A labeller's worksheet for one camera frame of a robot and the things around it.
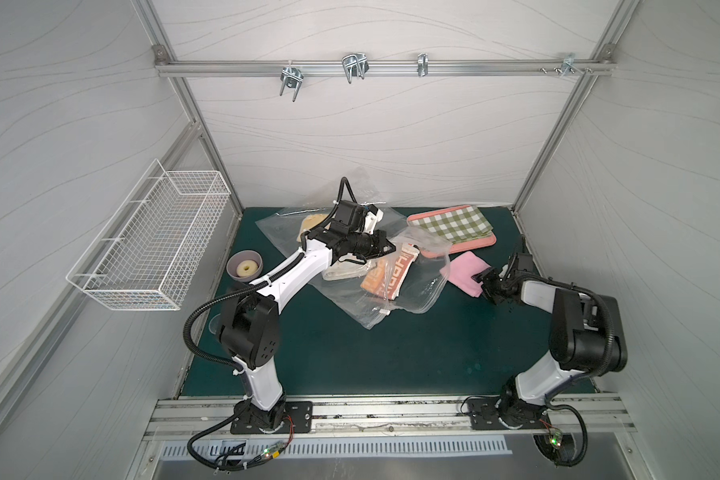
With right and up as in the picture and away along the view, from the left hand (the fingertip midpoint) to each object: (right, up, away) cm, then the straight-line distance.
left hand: (397, 248), depth 81 cm
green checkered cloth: (+28, +8, +34) cm, 44 cm away
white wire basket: (-60, -1, -13) cm, 61 cm away
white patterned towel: (-15, -7, +14) cm, 22 cm away
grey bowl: (-49, -7, +17) cm, 53 cm away
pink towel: (+24, -8, +20) cm, 32 cm away
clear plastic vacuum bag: (+7, -10, +17) cm, 21 cm away
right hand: (+28, -11, +16) cm, 34 cm away
